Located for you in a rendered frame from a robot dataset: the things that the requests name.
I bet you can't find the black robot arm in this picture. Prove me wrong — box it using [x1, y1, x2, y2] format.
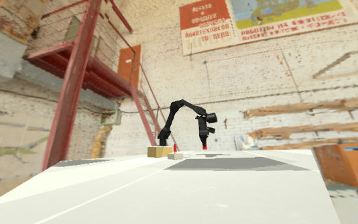
[158, 99, 217, 146]

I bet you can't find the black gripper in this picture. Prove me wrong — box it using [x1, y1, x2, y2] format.
[198, 123, 209, 147]

